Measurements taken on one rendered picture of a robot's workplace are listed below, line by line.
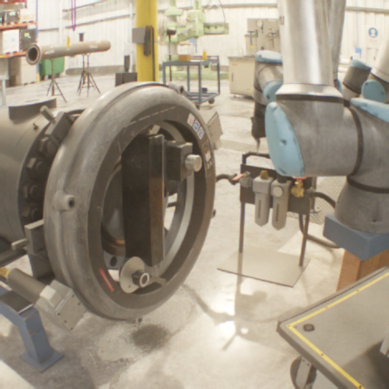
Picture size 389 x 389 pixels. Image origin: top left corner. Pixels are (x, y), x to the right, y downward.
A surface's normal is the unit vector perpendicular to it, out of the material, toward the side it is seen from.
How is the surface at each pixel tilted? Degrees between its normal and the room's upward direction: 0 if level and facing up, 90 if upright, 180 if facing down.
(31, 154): 90
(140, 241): 87
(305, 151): 91
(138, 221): 87
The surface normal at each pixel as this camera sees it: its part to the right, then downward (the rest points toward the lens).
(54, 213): -0.51, 0.02
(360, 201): -0.71, -0.09
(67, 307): 0.84, 0.17
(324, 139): 0.01, 0.18
